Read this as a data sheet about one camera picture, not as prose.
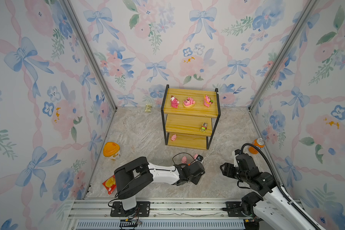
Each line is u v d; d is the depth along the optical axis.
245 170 0.59
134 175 0.52
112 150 0.84
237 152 0.72
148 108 1.20
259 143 0.88
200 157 0.77
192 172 0.66
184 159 0.90
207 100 0.71
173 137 0.98
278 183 0.51
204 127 0.83
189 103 0.72
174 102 0.71
